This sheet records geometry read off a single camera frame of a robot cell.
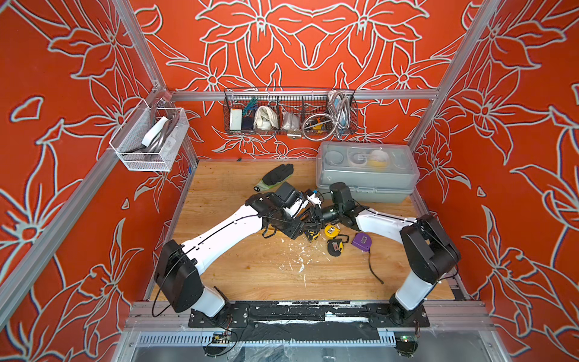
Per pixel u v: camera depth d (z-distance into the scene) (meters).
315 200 0.80
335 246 0.85
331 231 0.91
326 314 0.74
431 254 0.47
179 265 0.41
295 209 0.78
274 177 1.11
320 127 0.88
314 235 0.89
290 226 0.68
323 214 0.74
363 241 0.88
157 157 0.67
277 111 1.00
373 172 0.93
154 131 0.69
